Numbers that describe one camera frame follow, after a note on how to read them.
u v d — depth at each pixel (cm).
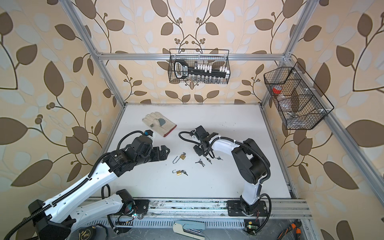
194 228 67
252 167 48
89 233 65
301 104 74
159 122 108
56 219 39
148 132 68
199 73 85
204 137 74
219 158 91
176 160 91
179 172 86
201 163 90
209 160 91
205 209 75
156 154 65
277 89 87
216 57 91
